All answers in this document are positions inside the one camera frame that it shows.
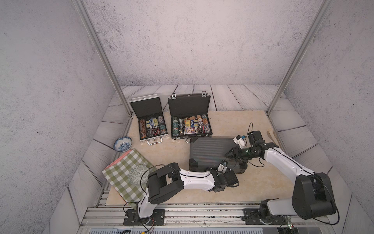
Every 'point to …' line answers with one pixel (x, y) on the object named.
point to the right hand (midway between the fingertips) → (229, 157)
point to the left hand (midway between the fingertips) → (221, 182)
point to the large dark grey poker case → (208, 152)
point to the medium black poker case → (189, 117)
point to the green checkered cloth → (118, 173)
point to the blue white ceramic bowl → (122, 144)
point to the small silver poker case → (152, 124)
